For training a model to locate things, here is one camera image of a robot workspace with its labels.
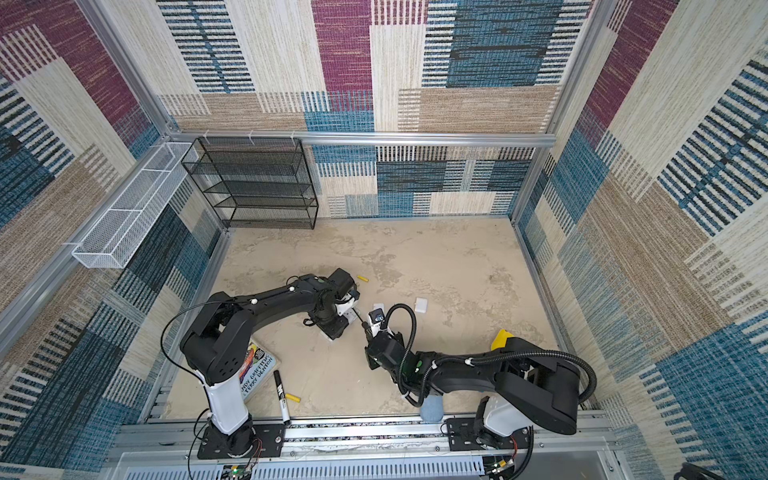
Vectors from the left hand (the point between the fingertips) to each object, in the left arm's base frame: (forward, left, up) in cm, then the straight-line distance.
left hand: (334, 327), depth 92 cm
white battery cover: (+7, -14, 0) cm, 16 cm away
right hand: (-6, -12, +5) cm, 14 cm away
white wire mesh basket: (+7, +48, +33) cm, 59 cm away
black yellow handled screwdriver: (-2, -10, +5) cm, 11 cm away
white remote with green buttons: (+1, -4, +9) cm, 10 cm away
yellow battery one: (+17, -8, +1) cm, 19 cm away
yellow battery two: (-20, +8, 0) cm, 21 cm away
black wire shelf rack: (+49, +31, +17) cm, 60 cm away
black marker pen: (-20, +12, 0) cm, 23 cm away
